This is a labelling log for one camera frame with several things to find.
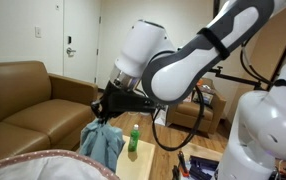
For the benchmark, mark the black door lock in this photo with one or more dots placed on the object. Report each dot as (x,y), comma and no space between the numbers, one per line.
(69,39)

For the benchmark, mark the light blue shirt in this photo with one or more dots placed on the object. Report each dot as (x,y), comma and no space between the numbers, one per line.
(101,143)

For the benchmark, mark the white light switch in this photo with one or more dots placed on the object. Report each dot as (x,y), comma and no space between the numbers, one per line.
(38,31)

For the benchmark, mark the black tool case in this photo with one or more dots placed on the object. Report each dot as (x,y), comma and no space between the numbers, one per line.
(201,166)

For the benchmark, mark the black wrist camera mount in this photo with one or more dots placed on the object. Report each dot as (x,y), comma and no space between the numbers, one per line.
(138,102)

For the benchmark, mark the tan leather armchair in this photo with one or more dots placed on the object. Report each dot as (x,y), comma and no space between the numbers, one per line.
(189,111)

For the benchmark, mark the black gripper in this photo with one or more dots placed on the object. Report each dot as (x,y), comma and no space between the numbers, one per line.
(111,98)

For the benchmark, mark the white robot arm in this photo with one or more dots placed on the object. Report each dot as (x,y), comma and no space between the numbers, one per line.
(183,63)

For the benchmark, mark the white laundry hamper pink rim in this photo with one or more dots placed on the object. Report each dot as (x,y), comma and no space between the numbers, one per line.
(43,168)

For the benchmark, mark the tan leather sofa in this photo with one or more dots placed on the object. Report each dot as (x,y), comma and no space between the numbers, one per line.
(26,110)

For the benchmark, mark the clutter on armchair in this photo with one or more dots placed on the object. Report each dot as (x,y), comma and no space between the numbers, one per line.
(205,93)

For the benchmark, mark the green plastic bottle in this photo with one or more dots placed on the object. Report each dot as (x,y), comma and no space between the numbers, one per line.
(133,141)

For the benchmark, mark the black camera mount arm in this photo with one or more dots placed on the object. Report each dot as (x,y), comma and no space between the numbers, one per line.
(236,79)

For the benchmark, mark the white door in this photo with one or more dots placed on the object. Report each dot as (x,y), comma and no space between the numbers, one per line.
(81,20)

